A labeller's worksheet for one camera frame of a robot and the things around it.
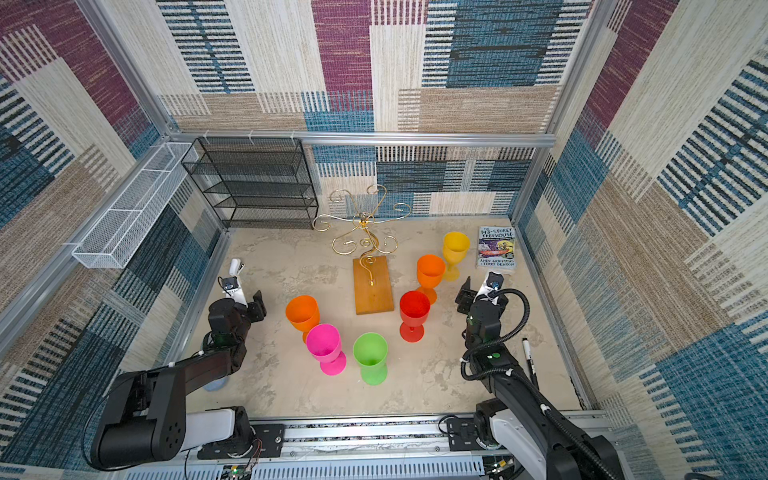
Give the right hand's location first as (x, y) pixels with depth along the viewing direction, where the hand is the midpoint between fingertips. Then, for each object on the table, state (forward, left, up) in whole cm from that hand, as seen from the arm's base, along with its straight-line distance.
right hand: (483, 286), depth 83 cm
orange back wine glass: (-4, +50, -6) cm, 51 cm away
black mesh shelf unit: (+43, +74, +3) cm, 85 cm away
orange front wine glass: (+8, +13, -4) cm, 16 cm away
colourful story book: (+25, -13, -13) cm, 31 cm away
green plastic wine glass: (-15, +31, -8) cm, 35 cm away
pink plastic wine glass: (-15, +42, -3) cm, 45 cm away
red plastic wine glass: (-7, +19, 0) cm, 21 cm away
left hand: (+3, +67, -6) cm, 68 cm away
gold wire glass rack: (+11, +31, -9) cm, 34 cm away
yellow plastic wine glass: (+14, +6, -1) cm, 15 cm away
